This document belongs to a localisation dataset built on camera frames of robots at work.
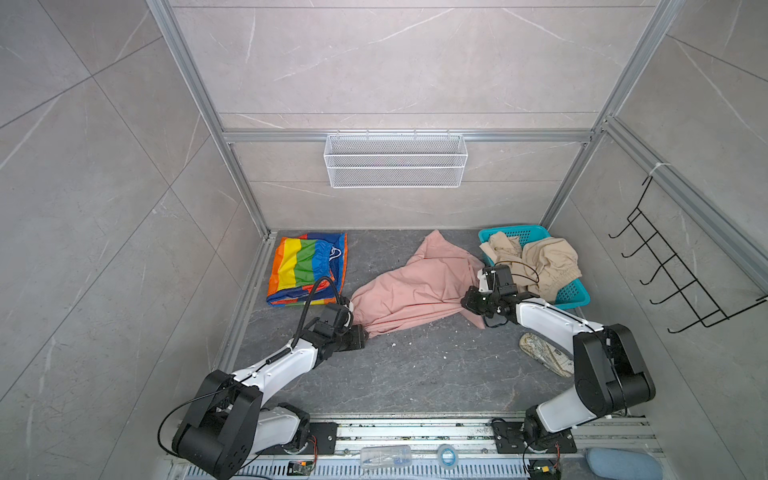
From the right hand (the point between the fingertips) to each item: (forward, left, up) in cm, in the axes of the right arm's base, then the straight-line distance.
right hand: (460, 297), depth 93 cm
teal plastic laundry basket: (0, -36, 0) cm, 36 cm away
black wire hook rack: (-21, -41, +28) cm, 54 cm away
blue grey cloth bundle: (-44, -30, -4) cm, 54 cm away
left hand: (-9, +32, -1) cm, 33 cm away
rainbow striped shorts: (+18, +56, -2) cm, 59 cm away
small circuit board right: (-45, -13, -7) cm, 47 cm away
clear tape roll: (-41, +9, -6) cm, 43 cm away
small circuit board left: (-43, +45, -6) cm, 63 cm away
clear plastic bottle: (-41, +25, -4) cm, 48 cm away
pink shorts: (+5, +9, -2) cm, 10 cm away
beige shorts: (+10, -29, +1) cm, 31 cm away
